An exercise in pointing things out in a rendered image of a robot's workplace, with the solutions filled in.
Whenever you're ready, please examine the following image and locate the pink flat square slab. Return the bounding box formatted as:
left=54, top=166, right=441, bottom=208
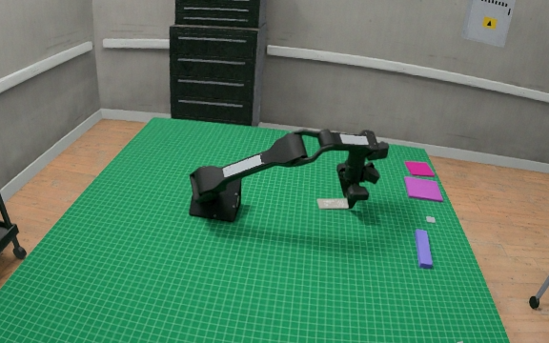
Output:
left=404, top=176, right=443, bottom=202

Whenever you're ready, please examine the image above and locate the green grid cutting mat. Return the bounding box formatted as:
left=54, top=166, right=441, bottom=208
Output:
left=0, top=117, right=510, bottom=343

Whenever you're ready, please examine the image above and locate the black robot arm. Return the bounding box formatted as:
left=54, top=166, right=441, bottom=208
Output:
left=190, top=129, right=389, bottom=205

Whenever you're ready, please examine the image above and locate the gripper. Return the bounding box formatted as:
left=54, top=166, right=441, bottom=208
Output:
left=336, top=160, right=370, bottom=209

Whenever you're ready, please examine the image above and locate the magenta flat square plate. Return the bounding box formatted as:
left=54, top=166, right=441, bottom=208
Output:
left=404, top=161, right=435, bottom=177

